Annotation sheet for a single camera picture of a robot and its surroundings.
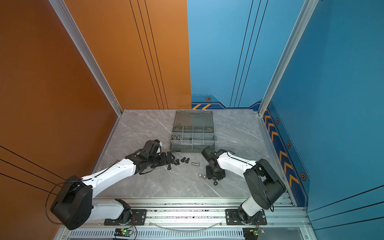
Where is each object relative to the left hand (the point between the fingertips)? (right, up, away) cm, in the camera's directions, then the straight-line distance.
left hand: (170, 158), depth 87 cm
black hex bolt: (-1, -6, +3) cm, 7 cm away
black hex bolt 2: (+4, -3, +5) cm, 7 cm away
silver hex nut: (+18, -11, 0) cm, 21 cm away
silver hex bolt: (+16, -4, +3) cm, 17 cm away
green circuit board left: (-21, -32, -16) cm, 41 cm away
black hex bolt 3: (+7, -3, +7) cm, 10 cm away
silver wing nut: (+3, +11, +13) cm, 18 cm away
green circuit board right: (+42, -32, -17) cm, 55 cm away
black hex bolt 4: (+10, -3, +6) cm, 12 cm away
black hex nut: (+26, -14, -2) cm, 30 cm away
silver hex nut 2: (+20, -11, 0) cm, 23 cm away
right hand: (+24, -12, 0) cm, 27 cm away
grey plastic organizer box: (+13, +16, +16) cm, 25 cm away
